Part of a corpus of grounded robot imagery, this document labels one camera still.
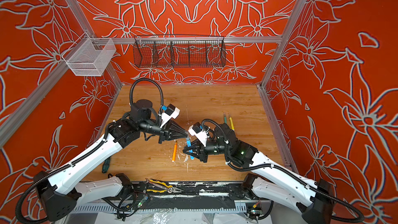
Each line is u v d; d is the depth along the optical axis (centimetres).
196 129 56
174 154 84
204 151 57
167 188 73
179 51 99
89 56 92
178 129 58
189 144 60
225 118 100
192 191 74
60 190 38
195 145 58
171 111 53
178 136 58
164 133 53
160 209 70
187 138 59
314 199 39
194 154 60
